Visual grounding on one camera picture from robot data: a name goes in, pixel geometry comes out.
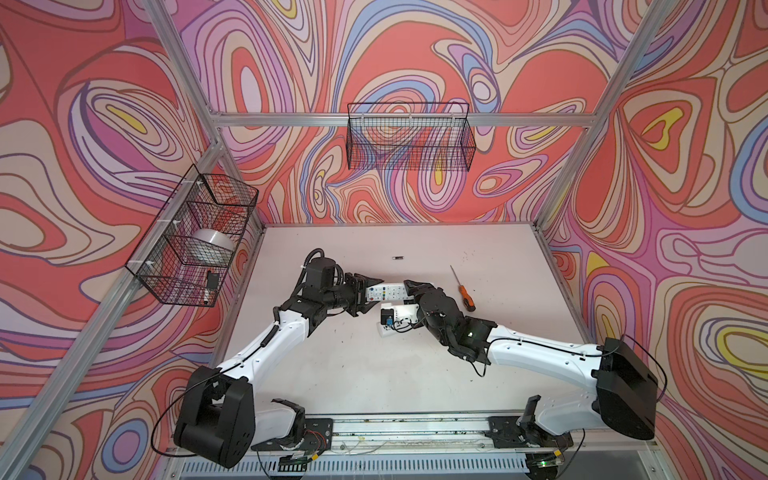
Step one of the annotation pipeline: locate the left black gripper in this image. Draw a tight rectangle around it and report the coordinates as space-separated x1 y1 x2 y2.
320 273 382 319

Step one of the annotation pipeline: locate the white remote control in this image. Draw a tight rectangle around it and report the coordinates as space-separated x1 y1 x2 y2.
377 303 421 338
365 283 413 302

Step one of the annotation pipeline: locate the orange black screwdriver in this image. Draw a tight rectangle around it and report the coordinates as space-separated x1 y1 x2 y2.
450 266 476 312

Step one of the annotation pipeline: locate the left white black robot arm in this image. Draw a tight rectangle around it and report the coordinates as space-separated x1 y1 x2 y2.
173 248 382 468

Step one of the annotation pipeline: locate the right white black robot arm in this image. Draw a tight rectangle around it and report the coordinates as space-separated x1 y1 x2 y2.
404 280 659 441

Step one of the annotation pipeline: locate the small black item in basket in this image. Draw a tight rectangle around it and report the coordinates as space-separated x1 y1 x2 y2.
205 270 220 295

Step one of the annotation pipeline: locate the white tape roll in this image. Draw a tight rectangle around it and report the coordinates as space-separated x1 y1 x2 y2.
192 228 235 251

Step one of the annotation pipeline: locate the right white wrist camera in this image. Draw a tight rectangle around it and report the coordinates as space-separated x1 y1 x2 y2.
380 308 397 330

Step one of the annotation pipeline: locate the aluminium front rail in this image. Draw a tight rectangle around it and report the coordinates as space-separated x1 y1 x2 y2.
170 410 655 457

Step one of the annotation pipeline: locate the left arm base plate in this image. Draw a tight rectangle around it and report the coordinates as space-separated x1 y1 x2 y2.
251 417 334 453

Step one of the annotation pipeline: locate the black wire basket back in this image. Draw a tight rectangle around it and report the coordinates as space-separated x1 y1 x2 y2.
346 100 476 172

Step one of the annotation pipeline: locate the black wire basket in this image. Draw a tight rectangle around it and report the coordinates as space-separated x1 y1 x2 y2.
346 100 476 172
125 166 259 307

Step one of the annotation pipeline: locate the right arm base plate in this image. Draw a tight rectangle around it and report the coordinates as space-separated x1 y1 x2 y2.
484 416 574 450

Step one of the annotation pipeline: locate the black wire basket left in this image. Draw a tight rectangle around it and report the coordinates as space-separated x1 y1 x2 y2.
125 166 259 307

